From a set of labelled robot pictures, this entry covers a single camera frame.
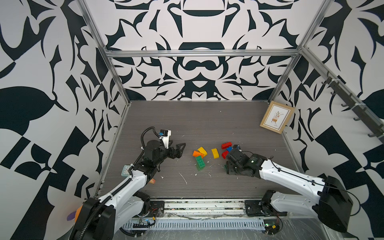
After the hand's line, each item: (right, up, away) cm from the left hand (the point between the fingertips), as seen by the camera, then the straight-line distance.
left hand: (177, 140), depth 83 cm
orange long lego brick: (+11, -10, +9) cm, 17 cm away
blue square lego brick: (+31, -7, +10) cm, 34 cm away
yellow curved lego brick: (+14, -8, +11) cm, 20 cm away
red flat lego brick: (+29, -5, +9) cm, 30 cm away
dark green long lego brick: (+13, -12, -3) cm, 18 cm away
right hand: (+28, -15, 0) cm, 32 cm away
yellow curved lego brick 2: (+22, -9, +9) cm, 26 cm away
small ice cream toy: (-13, -22, -2) cm, 25 cm away
